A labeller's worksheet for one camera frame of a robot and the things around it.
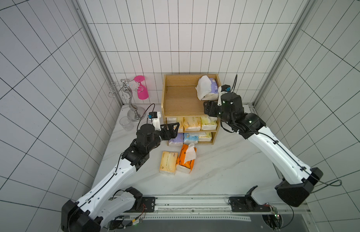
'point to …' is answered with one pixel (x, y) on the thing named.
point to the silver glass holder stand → (135, 113)
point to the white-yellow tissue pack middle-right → (208, 123)
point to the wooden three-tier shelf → (183, 97)
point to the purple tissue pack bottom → (177, 141)
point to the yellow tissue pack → (168, 163)
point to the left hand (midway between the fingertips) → (171, 127)
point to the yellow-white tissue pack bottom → (205, 137)
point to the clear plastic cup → (126, 123)
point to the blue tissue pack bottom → (188, 138)
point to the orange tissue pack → (186, 158)
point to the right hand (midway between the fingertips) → (203, 104)
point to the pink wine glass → (142, 93)
